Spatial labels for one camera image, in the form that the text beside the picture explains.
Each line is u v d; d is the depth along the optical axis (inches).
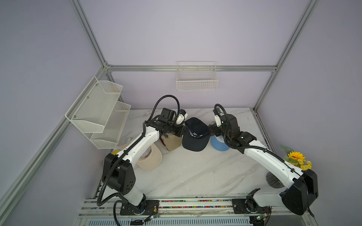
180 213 28.8
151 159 34.8
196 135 34.8
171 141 34.7
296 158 25.6
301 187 15.4
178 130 28.5
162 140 34.7
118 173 17.0
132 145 19.0
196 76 37.4
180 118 29.3
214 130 27.7
